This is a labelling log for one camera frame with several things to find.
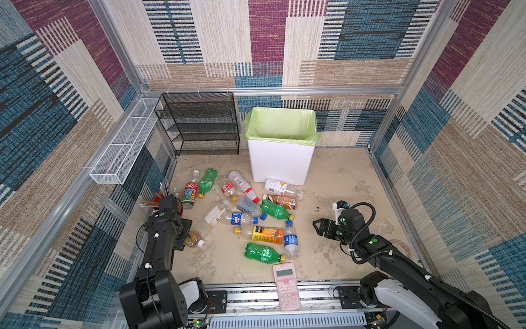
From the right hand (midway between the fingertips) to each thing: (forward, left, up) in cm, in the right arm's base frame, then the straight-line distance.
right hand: (322, 228), depth 85 cm
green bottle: (-10, +24, 0) cm, 26 cm away
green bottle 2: (+12, +21, -4) cm, 24 cm away
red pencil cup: (+14, +66, +8) cm, 68 cm away
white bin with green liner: (+24, +16, +25) cm, 39 cm away
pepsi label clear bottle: (+4, +36, +1) cm, 36 cm away
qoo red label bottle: (+19, +58, +1) cm, 61 cm away
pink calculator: (-18, +16, -4) cm, 24 cm away
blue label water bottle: (-5, +13, -1) cm, 14 cm away
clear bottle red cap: (+26, +37, 0) cm, 45 cm away
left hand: (-1, +55, +2) cm, 55 cm away
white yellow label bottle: (+19, +15, +1) cm, 25 cm away
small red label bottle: (+20, +41, 0) cm, 45 cm away
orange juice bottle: (-3, +25, 0) cm, 25 cm away
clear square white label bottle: (+5, +46, 0) cm, 46 cm away
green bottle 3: (+25, +52, -1) cm, 58 cm away
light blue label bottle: (+11, +31, +1) cm, 33 cm away
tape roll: (-6, -34, -5) cm, 34 cm away
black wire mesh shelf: (+54, +54, +13) cm, 78 cm away
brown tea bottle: (+13, +13, 0) cm, 18 cm away
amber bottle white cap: (-4, +52, 0) cm, 52 cm away
